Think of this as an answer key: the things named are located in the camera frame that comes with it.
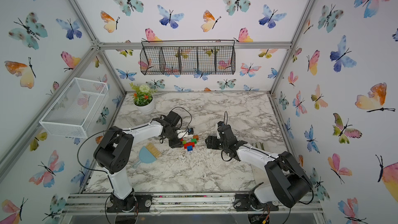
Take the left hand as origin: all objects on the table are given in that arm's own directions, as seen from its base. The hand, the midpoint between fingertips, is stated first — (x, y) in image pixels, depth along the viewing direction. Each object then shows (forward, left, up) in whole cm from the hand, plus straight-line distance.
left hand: (182, 138), depth 95 cm
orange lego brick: (0, -8, +2) cm, 9 cm away
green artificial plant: (+23, +24, +14) cm, 36 cm away
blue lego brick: (-6, -5, 0) cm, 8 cm away
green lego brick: (-4, -2, +3) cm, 5 cm away
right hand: (-4, -17, +5) cm, 19 cm away
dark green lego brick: (-2, -7, 0) cm, 7 cm away
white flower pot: (+19, +25, +5) cm, 32 cm away
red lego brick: (-4, -4, +1) cm, 6 cm away
